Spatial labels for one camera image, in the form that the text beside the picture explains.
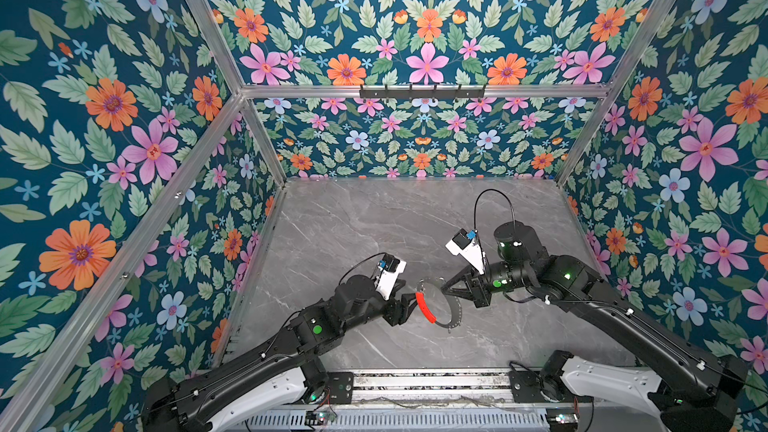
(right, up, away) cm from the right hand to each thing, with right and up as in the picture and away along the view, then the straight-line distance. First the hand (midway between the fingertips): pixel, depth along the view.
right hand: (444, 287), depth 63 cm
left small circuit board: (-29, -33, +7) cm, 45 cm away
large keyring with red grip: (+2, -3, 0) cm, 4 cm away
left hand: (-5, -2, +5) cm, 7 cm away
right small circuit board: (+29, -34, +8) cm, 45 cm away
